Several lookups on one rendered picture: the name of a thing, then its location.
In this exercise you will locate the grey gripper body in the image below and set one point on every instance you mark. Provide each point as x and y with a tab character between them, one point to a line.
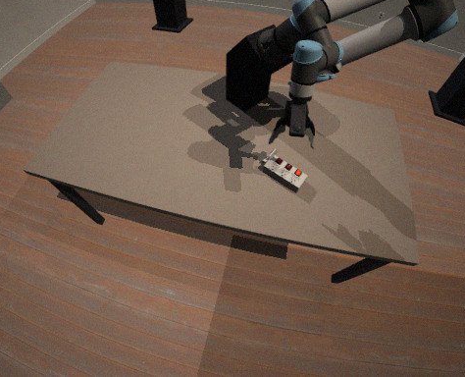
288	104

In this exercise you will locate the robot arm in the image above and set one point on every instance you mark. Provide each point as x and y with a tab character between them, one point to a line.
422	19

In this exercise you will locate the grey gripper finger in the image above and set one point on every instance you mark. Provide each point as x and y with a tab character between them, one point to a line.
310	132
279	128

